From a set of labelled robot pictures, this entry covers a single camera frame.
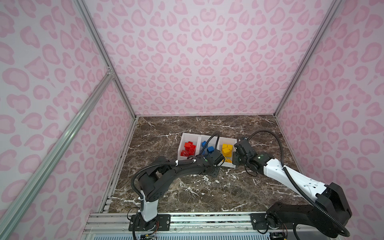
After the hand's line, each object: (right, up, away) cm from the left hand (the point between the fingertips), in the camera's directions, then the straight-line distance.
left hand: (215, 168), depth 89 cm
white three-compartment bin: (-10, +17, +8) cm, 22 cm away
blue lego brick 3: (-7, +8, +10) cm, 14 cm away
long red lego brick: (-16, +10, +7) cm, 20 cm away
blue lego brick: (-7, +13, +11) cm, 18 cm away
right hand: (+11, +8, -5) cm, 15 cm away
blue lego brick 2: (-2, +10, +11) cm, 15 cm away
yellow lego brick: (+8, +11, +5) cm, 14 cm away
